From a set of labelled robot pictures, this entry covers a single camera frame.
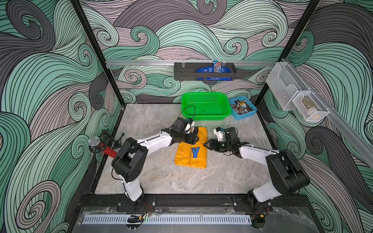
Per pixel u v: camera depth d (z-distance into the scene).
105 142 0.75
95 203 0.77
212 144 0.81
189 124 0.76
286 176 0.44
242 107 1.18
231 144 0.72
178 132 0.71
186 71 0.95
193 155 0.88
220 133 0.85
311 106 0.66
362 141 0.51
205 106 1.20
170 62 0.93
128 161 0.47
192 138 0.80
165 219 0.70
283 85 0.79
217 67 0.90
